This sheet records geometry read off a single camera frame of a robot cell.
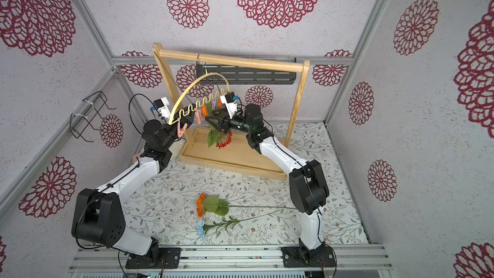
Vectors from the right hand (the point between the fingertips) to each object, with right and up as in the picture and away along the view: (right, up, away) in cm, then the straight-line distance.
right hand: (208, 113), depth 74 cm
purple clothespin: (0, +5, +11) cm, 12 cm away
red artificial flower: (+3, -10, +12) cm, 15 cm away
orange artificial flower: (+4, -40, +11) cm, 42 cm away
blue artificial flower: (+5, -46, +8) cm, 47 cm away
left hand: (-5, +3, +2) cm, 6 cm away
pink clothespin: (-4, -1, 0) cm, 4 cm away
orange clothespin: (-2, +1, +3) cm, 4 cm away
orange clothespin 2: (+2, +6, +14) cm, 16 cm away
